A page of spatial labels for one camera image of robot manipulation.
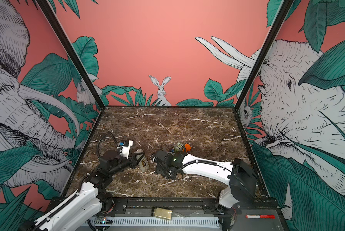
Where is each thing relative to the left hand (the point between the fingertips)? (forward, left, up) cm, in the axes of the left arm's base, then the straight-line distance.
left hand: (143, 152), depth 77 cm
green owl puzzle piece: (+10, -20, -15) cm, 27 cm away
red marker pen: (-31, -65, -13) cm, 73 cm away
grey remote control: (-5, 0, -5) cm, 7 cm away
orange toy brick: (+10, -27, -15) cm, 32 cm away
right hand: (-10, -7, -5) cm, 14 cm away
